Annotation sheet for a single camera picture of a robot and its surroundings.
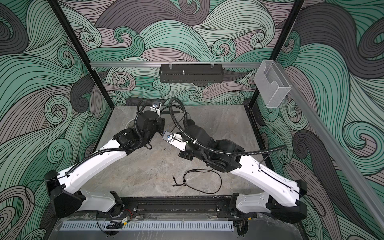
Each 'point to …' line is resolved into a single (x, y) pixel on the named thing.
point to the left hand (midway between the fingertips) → (159, 114)
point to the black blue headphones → (188, 122)
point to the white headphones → (125, 126)
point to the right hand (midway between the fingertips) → (180, 138)
